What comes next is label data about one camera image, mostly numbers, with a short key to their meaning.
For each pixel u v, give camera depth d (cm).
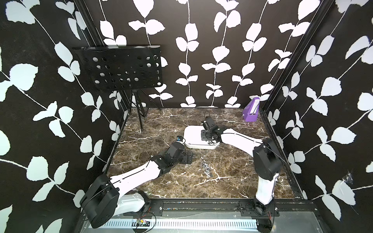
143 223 71
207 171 86
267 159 50
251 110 107
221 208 75
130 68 77
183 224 70
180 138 75
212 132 70
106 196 40
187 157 73
